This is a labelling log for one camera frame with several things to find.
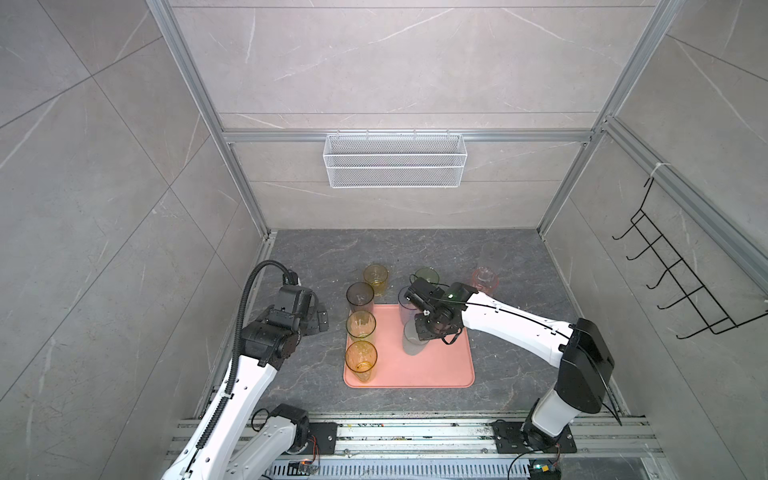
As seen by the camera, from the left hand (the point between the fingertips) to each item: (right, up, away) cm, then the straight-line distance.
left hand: (302, 307), depth 75 cm
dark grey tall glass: (+13, 0, +15) cm, 20 cm away
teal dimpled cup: (+28, -9, +1) cm, 30 cm away
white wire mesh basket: (+24, +46, +26) cm, 58 cm away
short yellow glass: (+18, +6, +29) cm, 35 cm away
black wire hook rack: (+89, 0, -15) cm, 90 cm away
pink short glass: (+56, +5, +27) cm, 62 cm away
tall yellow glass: (+15, -12, -3) cm, 20 cm away
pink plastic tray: (+37, -20, +14) cm, 45 cm away
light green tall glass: (+14, -8, +11) cm, 19 cm away
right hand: (+32, -8, +8) cm, 34 cm away
